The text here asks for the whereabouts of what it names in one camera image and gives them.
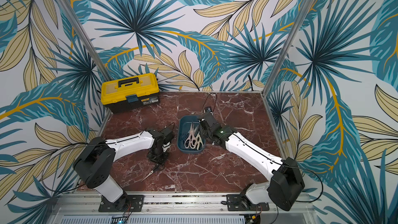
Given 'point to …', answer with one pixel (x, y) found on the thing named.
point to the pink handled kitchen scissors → (190, 142)
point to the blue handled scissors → (184, 137)
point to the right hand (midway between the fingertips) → (207, 126)
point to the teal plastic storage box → (184, 123)
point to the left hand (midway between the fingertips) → (159, 164)
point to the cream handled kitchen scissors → (198, 139)
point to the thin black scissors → (160, 167)
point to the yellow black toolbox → (130, 93)
